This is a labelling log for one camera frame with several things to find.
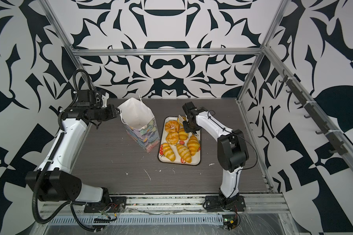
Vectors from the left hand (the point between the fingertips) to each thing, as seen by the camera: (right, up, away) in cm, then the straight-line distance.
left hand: (116, 109), depth 79 cm
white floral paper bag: (+6, -9, +25) cm, 27 cm away
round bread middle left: (+29, -17, +15) cm, 37 cm away
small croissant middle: (+36, -16, +17) cm, 43 cm away
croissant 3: (+37, -25, +8) cm, 45 cm away
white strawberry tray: (+44, -30, +10) cm, 54 cm away
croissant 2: (+27, -25, +10) cm, 38 cm away
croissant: (+42, -21, +12) cm, 49 cm away
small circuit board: (+58, -54, -8) cm, 79 cm away
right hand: (+40, -10, +14) cm, 44 cm away
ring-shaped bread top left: (+29, -11, +24) cm, 39 cm away
